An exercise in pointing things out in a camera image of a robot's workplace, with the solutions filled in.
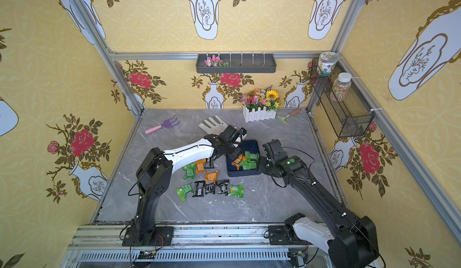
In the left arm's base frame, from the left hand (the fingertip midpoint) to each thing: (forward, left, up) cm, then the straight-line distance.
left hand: (230, 146), depth 94 cm
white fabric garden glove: (+20, +10, -8) cm, 24 cm away
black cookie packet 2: (-20, +10, -5) cm, 23 cm away
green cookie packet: (-21, +24, -7) cm, 32 cm away
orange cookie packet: (-14, +10, -6) cm, 18 cm away
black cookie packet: (-20, +16, -6) cm, 26 cm away
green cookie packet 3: (-6, -11, -5) cm, 14 cm away
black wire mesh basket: (+1, -53, +21) cm, 57 cm away
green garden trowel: (+25, -35, -7) cm, 44 cm away
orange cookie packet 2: (-9, +16, -5) cm, 19 cm away
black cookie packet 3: (-7, +11, -6) cm, 15 cm away
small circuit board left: (-45, +35, -10) cm, 58 cm away
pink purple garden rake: (+24, +40, -9) cm, 47 cm away
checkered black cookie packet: (-18, +4, -6) cm, 19 cm away
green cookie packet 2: (-21, -3, -6) cm, 22 cm away
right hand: (-13, -15, +5) cm, 21 cm away
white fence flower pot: (+25, -19, -4) cm, 32 cm away
